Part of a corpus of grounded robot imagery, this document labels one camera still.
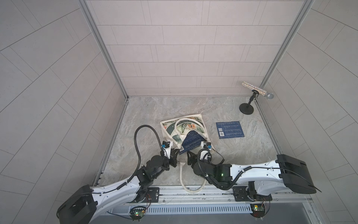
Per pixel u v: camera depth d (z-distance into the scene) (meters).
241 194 0.71
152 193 0.71
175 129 0.75
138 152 0.59
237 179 0.50
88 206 0.41
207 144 0.65
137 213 0.64
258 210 0.68
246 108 1.08
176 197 0.71
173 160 0.67
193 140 0.86
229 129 0.96
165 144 0.65
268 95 0.87
